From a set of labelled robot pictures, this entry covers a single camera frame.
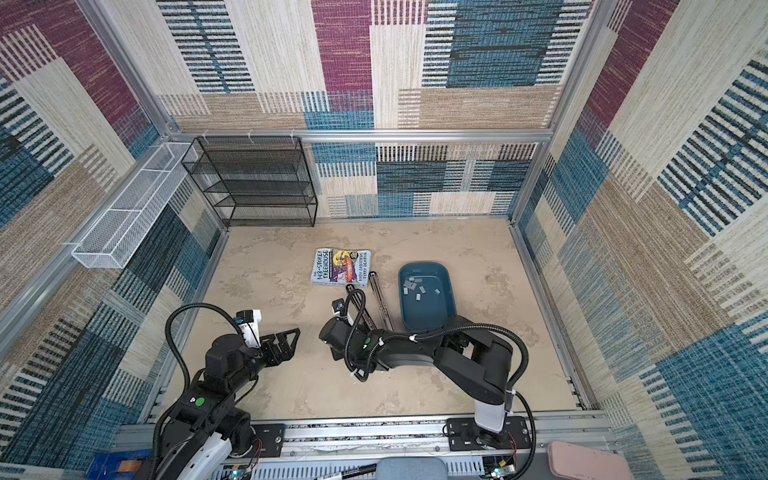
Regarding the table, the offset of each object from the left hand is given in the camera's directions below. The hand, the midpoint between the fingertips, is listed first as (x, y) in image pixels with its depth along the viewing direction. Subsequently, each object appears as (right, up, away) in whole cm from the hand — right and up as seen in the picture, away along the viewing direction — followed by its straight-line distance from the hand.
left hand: (287, 330), depth 79 cm
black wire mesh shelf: (-22, +46, +32) cm, 60 cm away
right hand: (+13, -4, +8) cm, 16 cm away
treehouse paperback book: (+8, +15, +26) cm, 31 cm away
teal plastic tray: (+39, +6, +19) cm, 43 cm away
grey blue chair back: (+31, -28, -11) cm, 43 cm away
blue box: (-33, -26, -13) cm, 44 cm away
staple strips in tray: (+34, +9, +23) cm, 42 cm away
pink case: (+69, -28, -9) cm, 75 cm away
